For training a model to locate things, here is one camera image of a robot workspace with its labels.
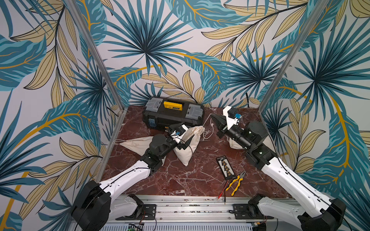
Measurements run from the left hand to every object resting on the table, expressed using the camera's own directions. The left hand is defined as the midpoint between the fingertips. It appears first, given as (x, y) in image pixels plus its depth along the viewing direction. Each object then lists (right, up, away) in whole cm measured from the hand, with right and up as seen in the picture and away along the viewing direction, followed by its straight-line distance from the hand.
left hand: (186, 129), depth 74 cm
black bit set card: (+24, -24, +14) cm, 37 cm away
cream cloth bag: (-1, -16, +13) cm, 21 cm away
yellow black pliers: (+31, -29, +9) cm, 43 cm away
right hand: (+7, +4, -13) cm, 16 cm away
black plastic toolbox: (-16, +10, +19) cm, 27 cm away
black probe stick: (+21, -37, +5) cm, 43 cm away
